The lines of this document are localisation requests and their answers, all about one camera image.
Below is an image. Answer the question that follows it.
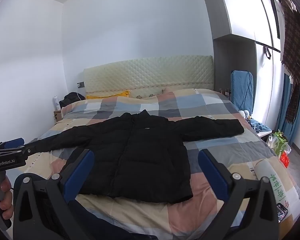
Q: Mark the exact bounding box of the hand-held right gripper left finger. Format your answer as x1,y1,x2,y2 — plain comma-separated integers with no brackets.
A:
12,149,95,240

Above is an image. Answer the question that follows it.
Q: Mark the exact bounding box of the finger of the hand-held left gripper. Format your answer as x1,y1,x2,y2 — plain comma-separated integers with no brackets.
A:
0,137,25,153
20,142,42,158

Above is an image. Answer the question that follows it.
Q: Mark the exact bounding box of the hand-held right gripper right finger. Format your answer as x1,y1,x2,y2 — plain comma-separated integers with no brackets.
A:
198,149,280,240

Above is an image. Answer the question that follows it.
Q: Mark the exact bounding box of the black puffer jacket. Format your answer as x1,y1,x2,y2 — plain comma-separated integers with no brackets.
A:
25,109,245,203

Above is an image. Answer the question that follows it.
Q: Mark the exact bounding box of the person's left hand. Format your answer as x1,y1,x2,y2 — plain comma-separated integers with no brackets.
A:
0,177,15,214

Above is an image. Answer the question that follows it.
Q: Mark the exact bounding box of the wooden nightstand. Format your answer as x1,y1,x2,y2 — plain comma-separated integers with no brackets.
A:
53,109,63,124

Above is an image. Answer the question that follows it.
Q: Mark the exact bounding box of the white roll with green print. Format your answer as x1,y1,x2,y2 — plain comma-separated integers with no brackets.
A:
250,159,294,221

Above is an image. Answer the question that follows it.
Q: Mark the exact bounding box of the black bag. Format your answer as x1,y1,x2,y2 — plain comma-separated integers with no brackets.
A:
59,92,86,109

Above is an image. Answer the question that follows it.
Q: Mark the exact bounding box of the crumpled blue cloth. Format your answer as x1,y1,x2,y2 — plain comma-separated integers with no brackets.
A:
248,118,273,134

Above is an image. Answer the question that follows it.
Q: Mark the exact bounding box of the white plush toy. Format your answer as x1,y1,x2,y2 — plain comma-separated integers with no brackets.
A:
239,109,252,121

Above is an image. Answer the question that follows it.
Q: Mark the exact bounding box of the red bag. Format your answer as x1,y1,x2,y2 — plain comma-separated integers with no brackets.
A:
279,151,291,169

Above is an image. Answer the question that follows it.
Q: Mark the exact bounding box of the plaid bed cover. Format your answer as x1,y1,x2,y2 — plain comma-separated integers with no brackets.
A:
36,88,300,240

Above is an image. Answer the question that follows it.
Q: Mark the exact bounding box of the green carton box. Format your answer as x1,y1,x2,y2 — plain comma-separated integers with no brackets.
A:
266,129,292,156

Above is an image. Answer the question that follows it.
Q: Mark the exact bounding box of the black remote control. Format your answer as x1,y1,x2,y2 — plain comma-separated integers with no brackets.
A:
275,203,289,223

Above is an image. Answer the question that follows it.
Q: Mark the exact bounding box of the yellow pillow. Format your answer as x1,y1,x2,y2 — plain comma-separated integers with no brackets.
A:
86,90,131,100

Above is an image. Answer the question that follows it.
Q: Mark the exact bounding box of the blue towel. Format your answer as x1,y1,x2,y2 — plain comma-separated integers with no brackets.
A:
231,70,254,116

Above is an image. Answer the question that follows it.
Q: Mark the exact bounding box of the blue curtain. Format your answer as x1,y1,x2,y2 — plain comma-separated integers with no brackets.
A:
276,74,300,146

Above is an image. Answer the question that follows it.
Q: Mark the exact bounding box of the cream floral pillow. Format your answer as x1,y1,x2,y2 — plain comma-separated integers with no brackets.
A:
129,88,173,100

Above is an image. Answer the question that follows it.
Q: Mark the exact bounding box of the cream quilted headboard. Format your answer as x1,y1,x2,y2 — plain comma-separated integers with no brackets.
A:
83,55,214,99

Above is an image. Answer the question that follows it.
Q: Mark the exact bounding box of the grey white wardrobe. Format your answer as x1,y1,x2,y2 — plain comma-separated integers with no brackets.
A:
198,0,283,131

